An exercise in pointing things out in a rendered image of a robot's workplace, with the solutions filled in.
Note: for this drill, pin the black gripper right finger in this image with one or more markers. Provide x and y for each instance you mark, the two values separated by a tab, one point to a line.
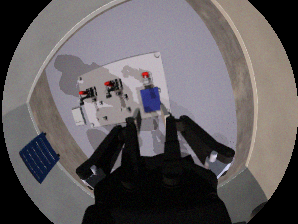
216	156

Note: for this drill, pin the blue rectangular block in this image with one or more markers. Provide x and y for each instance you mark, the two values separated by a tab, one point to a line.
150	99

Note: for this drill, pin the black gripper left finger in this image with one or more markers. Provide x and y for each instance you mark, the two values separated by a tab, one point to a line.
101	162

